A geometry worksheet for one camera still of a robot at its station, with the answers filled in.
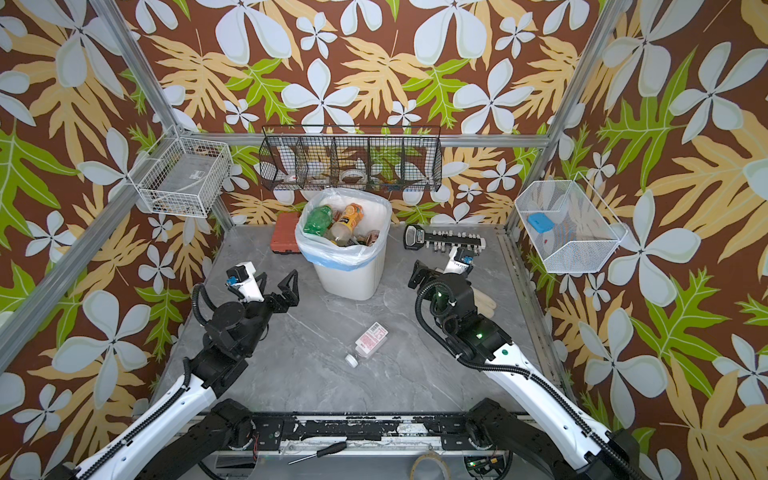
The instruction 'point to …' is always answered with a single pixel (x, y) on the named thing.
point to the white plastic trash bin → (359, 285)
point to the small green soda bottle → (317, 220)
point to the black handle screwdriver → (324, 451)
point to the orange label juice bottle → (341, 232)
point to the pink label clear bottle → (367, 344)
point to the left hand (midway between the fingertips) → (279, 271)
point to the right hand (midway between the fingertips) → (427, 266)
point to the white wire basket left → (181, 176)
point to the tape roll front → (429, 454)
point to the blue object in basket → (540, 222)
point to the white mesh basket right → (572, 227)
